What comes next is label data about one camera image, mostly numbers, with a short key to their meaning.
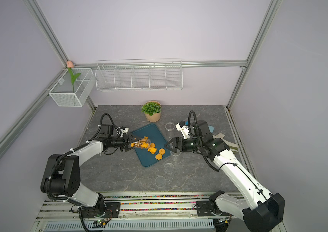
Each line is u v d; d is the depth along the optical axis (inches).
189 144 24.0
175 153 24.0
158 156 36.2
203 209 29.0
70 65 35.3
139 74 39.3
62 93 33.9
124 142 30.4
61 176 17.8
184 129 26.2
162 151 36.9
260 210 14.6
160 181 32.7
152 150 36.9
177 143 24.3
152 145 38.0
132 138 31.7
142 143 34.7
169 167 35.0
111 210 29.1
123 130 33.9
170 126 38.3
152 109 39.0
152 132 41.6
